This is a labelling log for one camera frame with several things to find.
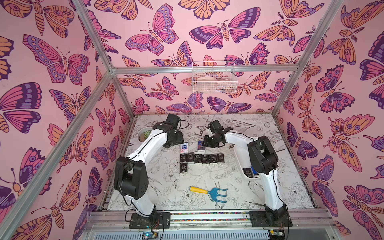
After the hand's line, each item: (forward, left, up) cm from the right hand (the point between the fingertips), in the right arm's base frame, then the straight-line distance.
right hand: (200, 145), depth 100 cm
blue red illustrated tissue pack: (-1, 0, 0) cm, 1 cm away
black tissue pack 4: (-10, -8, 0) cm, 13 cm away
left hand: (-3, +13, +11) cm, 17 cm away
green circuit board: (-49, +23, -3) cm, 55 cm away
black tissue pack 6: (-16, +10, 0) cm, 19 cm away
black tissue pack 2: (-9, +1, -1) cm, 9 cm away
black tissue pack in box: (-18, -29, -1) cm, 34 cm away
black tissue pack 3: (-10, -4, -1) cm, 10 cm away
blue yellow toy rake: (-29, -8, -3) cm, 30 cm away
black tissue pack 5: (-9, -13, 0) cm, 16 cm away
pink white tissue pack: (-2, +10, 0) cm, 11 cm away
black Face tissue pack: (-9, +11, -1) cm, 14 cm away
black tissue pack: (-9, +6, -1) cm, 11 cm away
